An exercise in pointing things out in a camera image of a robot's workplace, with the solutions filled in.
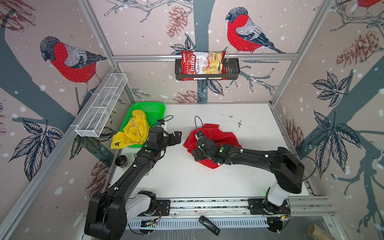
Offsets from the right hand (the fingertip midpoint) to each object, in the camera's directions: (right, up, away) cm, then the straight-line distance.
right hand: (197, 151), depth 86 cm
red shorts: (+15, +6, +11) cm, 19 cm away
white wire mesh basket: (-53, +30, -5) cm, 60 cm away
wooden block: (+51, -30, -22) cm, 64 cm away
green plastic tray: (-34, +24, +32) cm, 53 cm away
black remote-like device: (+5, -28, -20) cm, 35 cm away
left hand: (-13, +11, -4) cm, 17 cm away
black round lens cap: (-41, -3, -8) cm, 42 cm away
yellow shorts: (-40, +11, +9) cm, 42 cm away
